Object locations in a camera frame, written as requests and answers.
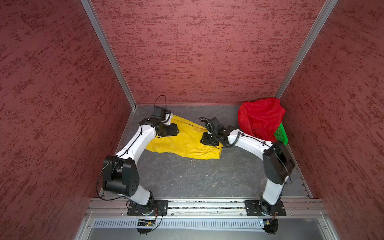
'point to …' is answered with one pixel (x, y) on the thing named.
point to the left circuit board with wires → (145, 222)
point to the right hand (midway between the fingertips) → (202, 144)
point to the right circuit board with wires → (271, 226)
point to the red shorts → (261, 118)
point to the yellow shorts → (187, 143)
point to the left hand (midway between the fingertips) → (174, 134)
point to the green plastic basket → (281, 134)
